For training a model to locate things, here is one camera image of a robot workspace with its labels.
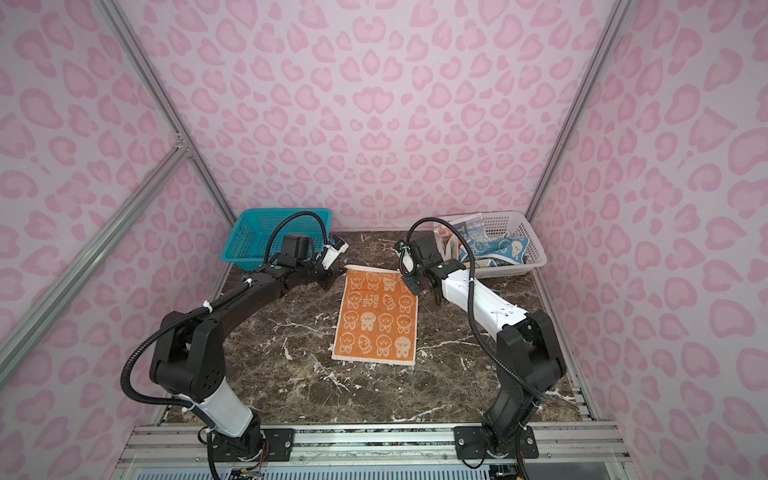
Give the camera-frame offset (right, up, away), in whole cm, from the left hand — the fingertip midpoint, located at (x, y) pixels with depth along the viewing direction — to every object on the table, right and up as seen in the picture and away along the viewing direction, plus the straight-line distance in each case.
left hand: (343, 262), depth 89 cm
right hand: (+23, -2, 0) cm, 23 cm away
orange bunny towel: (+10, -18, +6) cm, 21 cm away
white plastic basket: (+59, +14, +23) cm, 65 cm away
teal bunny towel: (+55, +4, +11) cm, 57 cm away
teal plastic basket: (-40, +11, +24) cm, 48 cm away
